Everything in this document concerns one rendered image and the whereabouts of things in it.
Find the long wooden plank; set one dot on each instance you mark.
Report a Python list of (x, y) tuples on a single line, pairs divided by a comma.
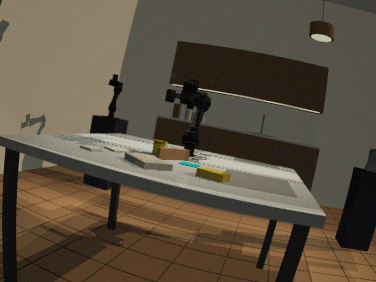
[(172, 154)]

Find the translucent yellow cup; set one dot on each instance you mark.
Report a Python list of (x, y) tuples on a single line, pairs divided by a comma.
[(158, 143)]

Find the yellow rectangular block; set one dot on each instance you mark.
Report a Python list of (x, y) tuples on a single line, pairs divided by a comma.
[(212, 174)]

